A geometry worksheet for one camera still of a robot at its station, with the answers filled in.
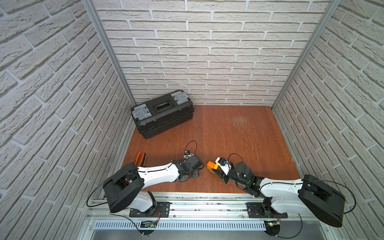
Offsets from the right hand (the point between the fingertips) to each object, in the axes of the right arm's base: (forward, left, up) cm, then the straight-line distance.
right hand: (216, 166), depth 83 cm
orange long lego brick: (0, +3, +2) cm, 4 cm away
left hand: (0, +11, -4) cm, 12 cm away
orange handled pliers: (+11, +48, -4) cm, 49 cm away
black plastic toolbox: (+32, +32, +11) cm, 47 cm away
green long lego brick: (-2, +3, 0) cm, 4 cm away
